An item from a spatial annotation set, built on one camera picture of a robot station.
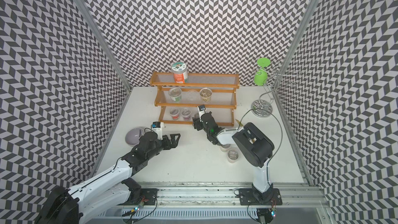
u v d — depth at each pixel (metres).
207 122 0.72
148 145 0.63
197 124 0.84
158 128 0.73
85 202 0.43
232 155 0.81
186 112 0.94
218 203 0.72
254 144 0.51
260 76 0.93
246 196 0.74
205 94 0.89
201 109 0.81
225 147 0.83
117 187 0.60
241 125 0.99
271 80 1.15
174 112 0.94
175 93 0.89
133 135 0.88
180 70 0.77
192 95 0.95
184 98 0.92
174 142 0.74
